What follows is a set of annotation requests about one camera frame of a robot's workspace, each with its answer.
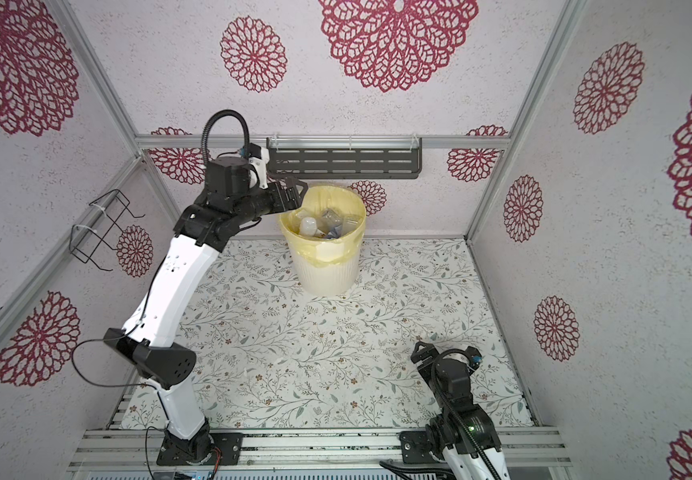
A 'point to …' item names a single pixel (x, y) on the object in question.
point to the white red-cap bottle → (308, 227)
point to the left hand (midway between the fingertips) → (291, 193)
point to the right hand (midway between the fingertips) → (423, 350)
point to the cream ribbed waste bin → (329, 267)
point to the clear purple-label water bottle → (350, 222)
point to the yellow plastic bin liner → (343, 200)
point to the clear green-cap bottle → (330, 223)
